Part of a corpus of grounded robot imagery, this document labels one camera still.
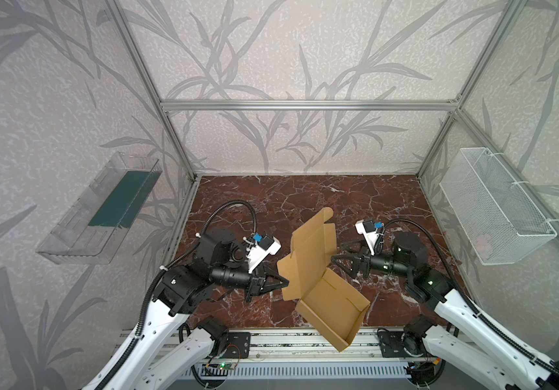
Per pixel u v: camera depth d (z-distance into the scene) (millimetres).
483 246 732
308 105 1867
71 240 600
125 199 645
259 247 524
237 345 726
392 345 734
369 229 618
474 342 476
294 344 753
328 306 706
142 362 395
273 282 565
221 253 483
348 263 607
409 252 534
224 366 707
